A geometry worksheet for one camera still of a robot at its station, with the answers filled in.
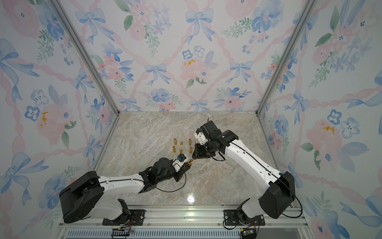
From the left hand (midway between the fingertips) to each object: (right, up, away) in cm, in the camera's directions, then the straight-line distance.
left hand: (189, 165), depth 82 cm
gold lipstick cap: (-6, +10, +19) cm, 22 cm away
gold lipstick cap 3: (+4, +10, +18) cm, 22 cm away
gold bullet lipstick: (-9, +11, +18) cm, 23 cm away
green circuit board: (+30, -32, -9) cm, 44 cm away
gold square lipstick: (+1, +2, -3) cm, 4 cm away
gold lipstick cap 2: (-6, +6, +15) cm, 17 cm away
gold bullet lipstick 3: (+1, +6, +14) cm, 15 cm away
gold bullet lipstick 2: (0, +11, +19) cm, 21 cm away
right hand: (+4, +7, -6) cm, 10 cm away
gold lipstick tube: (-10, +6, +15) cm, 19 cm away
